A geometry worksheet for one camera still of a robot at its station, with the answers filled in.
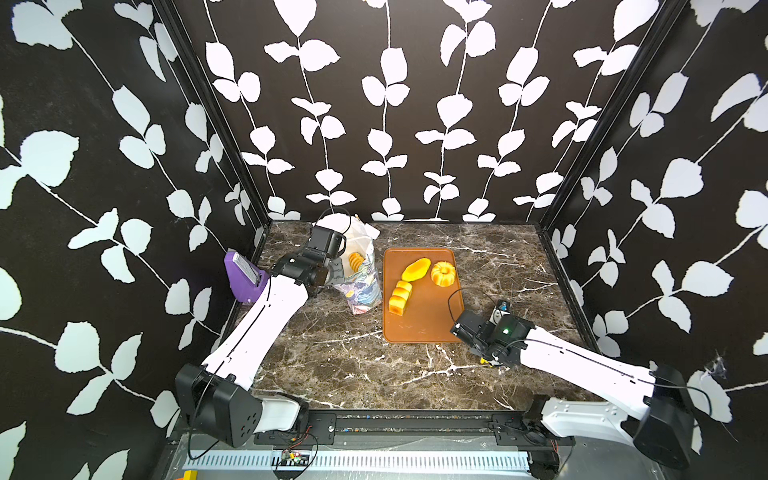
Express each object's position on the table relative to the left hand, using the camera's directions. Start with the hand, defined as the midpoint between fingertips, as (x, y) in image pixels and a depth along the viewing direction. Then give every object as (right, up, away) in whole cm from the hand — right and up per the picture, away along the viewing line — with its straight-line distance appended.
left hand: (331, 267), depth 80 cm
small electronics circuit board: (-7, -46, -9) cm, 48 cm away
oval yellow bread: (+25, -2, +22) cm, 33 cm away
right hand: (+40, -20, 0) cm, 45 cm away
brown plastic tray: (+30, -15, +21) cm, 40 cm away
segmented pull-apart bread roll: (+19, -10, +11) cm, 24 cm away
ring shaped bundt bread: (+34, -4, +23) cm, 41 cm away
